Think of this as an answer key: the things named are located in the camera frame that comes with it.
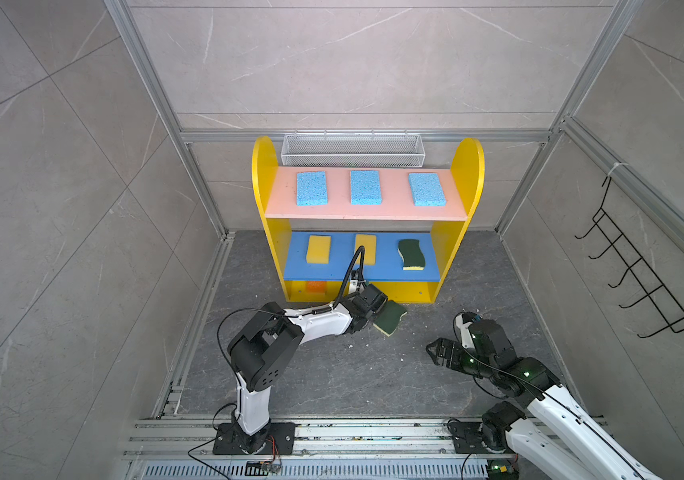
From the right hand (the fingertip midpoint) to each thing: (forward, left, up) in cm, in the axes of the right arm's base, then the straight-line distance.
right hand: (438, 348), depth 79 cm
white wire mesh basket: (+59, +22, +24) cm, 68 cm away
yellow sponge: (+30, +33, +7) cm, 45 cm away
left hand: (+19, +20, -4) cm, 28 cm away
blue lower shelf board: (+28, +11, +5) cm, 31 cm away
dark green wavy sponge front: (+28, +3, +5) cm, 29 cm away
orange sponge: (+26, +35, -7) cm, 44 cm away
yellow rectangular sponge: (+34, +17, +7) cm, 38 cm away
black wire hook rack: (+2, -43, +23) cm, 49 cm away
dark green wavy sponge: (+15, +11, -9) cm, 21 cm away
